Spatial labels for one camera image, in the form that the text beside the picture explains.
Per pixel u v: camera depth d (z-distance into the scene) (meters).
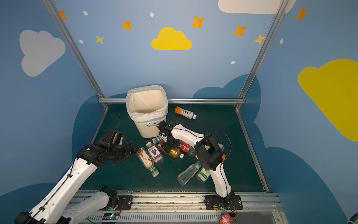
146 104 1.01
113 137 0.56
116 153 0.59
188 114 1.11
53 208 0.38
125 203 0.74
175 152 0.88
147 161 0.84
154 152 0.90
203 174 0.81
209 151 0.55
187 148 0.91
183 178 0.80
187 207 0.74
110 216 0.71
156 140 0.96
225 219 0.66
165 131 0.70
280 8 0.70
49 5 0.68
